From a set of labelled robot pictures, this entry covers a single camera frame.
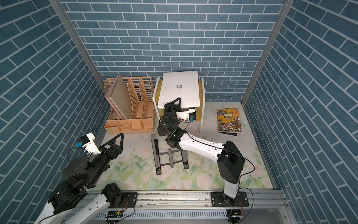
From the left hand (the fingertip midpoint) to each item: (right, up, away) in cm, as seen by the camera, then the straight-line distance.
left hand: (125, 137), depth 60 cm
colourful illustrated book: (+60, +4, +45) cm, 75 cm away
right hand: (+23, +18, +9) cm, 31 cm away
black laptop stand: (+8, -10, +25) cm, 28 cm away
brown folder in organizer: (-21, +23, +39) cm, 50 cm away
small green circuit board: (-10, -42, +12) cm, 45 cm away
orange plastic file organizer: (-9, +28, +51) cm, 59 cm away
